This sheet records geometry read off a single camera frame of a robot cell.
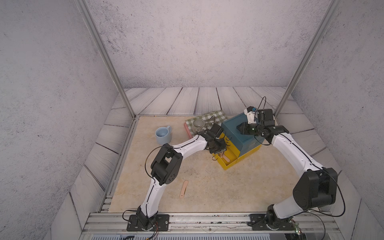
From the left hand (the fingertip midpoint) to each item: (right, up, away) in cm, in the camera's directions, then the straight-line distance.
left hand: (229, 150), depth 90 cm
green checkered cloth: (-2, +22, +29) cm, 36 cm away
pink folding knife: (-1, -6, +5) cm, 8 cm away
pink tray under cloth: (-26, +11, +22) cm, 36 cm away
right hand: (+4, +13, -5) cm, 14 cm away
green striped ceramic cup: (-18, +15, +20) cm, 31 cm away
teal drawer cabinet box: (+5, +6, -13) cm, 15 cm away
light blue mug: (-41, +9, +9) cm, 43 cm away
